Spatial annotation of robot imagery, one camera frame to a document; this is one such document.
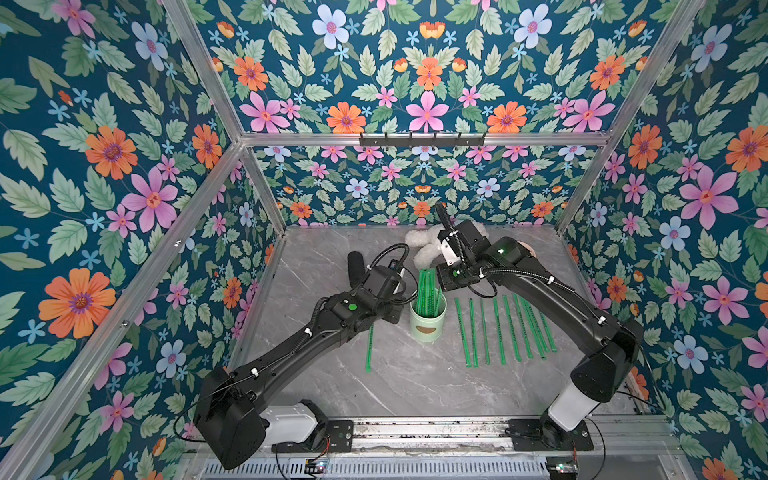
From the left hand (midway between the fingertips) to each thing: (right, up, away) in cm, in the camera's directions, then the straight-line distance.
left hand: (401, 299), depth 79 cm
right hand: (+12, +7, -1) cm, 14 cm away
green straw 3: (+30, -19, +7) cm, 36 cm away
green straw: (+19, -13, +11) cm, 26 cm away
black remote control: (-17, +7, +29) cm, 35 cm away
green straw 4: (+35, -12, +14) cm, 39 cm away
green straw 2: (-10, -18, +8) cm, 22 cm away
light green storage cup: (+7, -9, +4) cm, 13 cm away
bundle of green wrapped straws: (+8, 0, +5) cm, 9 cm away
